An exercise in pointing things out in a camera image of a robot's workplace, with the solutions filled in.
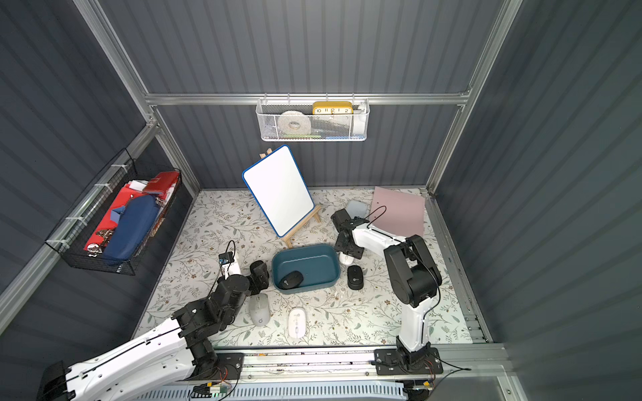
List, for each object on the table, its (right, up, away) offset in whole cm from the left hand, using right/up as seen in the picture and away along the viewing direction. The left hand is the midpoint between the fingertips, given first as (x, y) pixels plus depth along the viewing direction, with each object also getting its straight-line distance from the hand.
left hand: (254, 269), depth 77 cm
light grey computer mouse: (0, -14, +5) cm, 15 cm away
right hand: (+32, +4, +20) cm, 38 cm away
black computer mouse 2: (+33, -6, +12) cm, 36 cm away
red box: (-30, +26, +2) cm, 40 cm away
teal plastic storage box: (+15, -4, +18) cm, 23 cm away
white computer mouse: (+29, 0, +16) cm, 34 cm away
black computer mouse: (+10, -7, +14) cm, 18 cm away
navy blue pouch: (-32, +16, -6) cm, 36 cm away
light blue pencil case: (+36, +20, +34) cm, 53 cm away
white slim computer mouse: (+13, -18, +3) cm, 22 cm away
